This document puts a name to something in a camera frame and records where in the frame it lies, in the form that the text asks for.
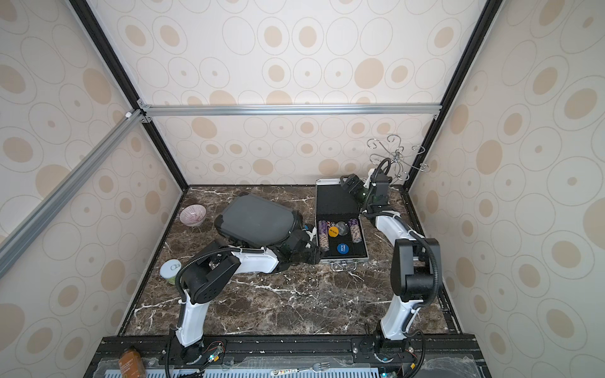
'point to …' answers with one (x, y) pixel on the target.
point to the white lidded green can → (169, 268)
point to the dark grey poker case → (256, 220)
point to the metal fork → (317, 367)
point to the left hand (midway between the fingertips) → (329, 253)
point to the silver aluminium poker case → (339, 226)
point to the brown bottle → (131, 365)
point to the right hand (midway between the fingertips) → (358, 182)
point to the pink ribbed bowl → (193, 215)
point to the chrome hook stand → (399, 161)
